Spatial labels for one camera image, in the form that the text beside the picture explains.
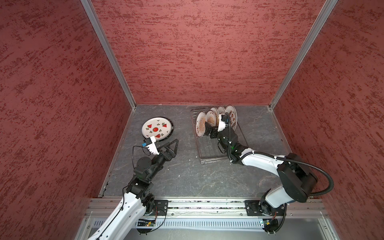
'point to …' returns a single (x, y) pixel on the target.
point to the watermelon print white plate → (160, 127)
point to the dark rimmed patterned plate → (161, 128)
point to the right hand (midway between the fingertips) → (211, 124)
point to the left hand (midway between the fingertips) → (176, 144)
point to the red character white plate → (221, 110)
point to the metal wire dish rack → (210, 150)
